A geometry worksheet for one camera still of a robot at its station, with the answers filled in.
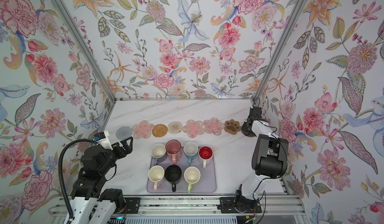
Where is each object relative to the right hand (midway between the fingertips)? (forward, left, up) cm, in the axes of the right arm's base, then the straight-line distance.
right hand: (250, 128), depth 96 cm
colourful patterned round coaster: (+3, +49, -5) cm, 50 cm away
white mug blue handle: (-16, +37, -1) cm, 41 cm away
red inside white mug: (-17, +28, -5) cm, 33 cm away
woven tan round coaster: (0, +60, -6) cm, 60 cm away
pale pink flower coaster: (0, +71, -6) cm, 72 cm away
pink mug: (-15, +48, -3) cm, 50 cm away
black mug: (-29, +46, -4) cm, 54 cm away
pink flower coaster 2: (+6, +22, -6) cm, 24 cm away
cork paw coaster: (+6, +9, -7) cm, 13 cm away
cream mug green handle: (-29, +36, -6) cm, 46 cm away
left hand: (-21, +67, +16) cm, 72 cm away
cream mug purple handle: (-17, +56, -2) cm, 59 cm away
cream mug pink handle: (-30, +55, -2) cm, 63 cm away
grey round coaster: (-3, +83, -4) cm, 84 cm away
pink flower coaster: (+4, +36, -6) cm, 37 cm away
